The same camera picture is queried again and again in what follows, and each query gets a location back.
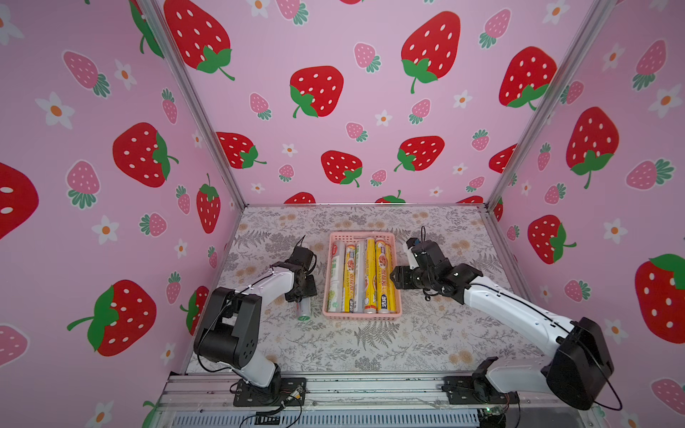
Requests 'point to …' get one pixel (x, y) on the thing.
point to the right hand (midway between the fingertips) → (405, 269)
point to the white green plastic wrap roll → (336, 277)
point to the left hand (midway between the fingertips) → (309, 290)
